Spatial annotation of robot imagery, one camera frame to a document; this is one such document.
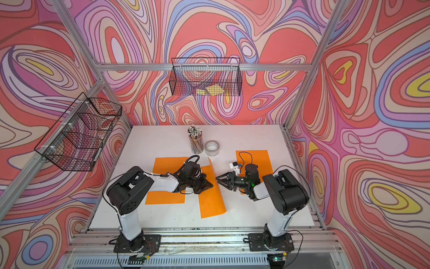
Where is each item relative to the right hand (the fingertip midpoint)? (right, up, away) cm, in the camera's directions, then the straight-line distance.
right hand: (218, 184), depth 85 cm
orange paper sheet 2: (-33, +7, +16) cm, 37 cm away
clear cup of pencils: (-13, +25, +7) cm, 29 cm away
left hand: (-1, -2, +4) cm, 5 cm away
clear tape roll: (-4, +18, +22) cm, 28 cm away
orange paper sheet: (-4, -10, +2) cm, 11 cm away
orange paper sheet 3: (+26, +12, +17) cm, 33 cm away
